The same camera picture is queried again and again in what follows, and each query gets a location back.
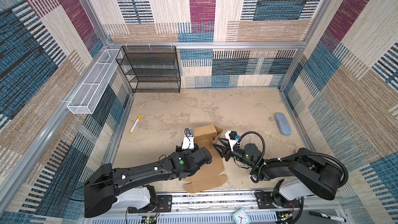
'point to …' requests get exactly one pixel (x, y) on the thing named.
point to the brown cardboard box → (213, 176)
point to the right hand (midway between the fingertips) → (216, 143)
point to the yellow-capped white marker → (135, 124)
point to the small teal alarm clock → (240, 216)
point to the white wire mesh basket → (86, 98)
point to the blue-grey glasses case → (283, 124)
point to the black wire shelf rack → (151, 69)
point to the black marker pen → (335, 218)
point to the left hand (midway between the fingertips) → (188, 140)
